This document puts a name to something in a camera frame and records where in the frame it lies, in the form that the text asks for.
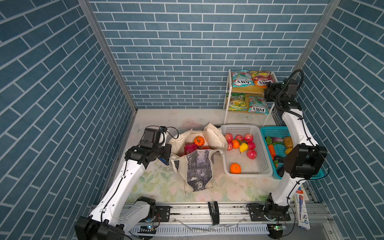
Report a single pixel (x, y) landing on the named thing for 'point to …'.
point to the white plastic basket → (261, 166)
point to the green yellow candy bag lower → (237, 102)
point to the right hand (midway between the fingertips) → (263, 80)
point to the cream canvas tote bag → (196, 170)
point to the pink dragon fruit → (189, 147)
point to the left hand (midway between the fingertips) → (170, 147)
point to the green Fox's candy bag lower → (257, 105)
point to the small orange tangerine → (235, 144)
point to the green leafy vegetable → (268, 140)
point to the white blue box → (301, 211)
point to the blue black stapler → (164, 161)
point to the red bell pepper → (205, 147)
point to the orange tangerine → (235, 168)
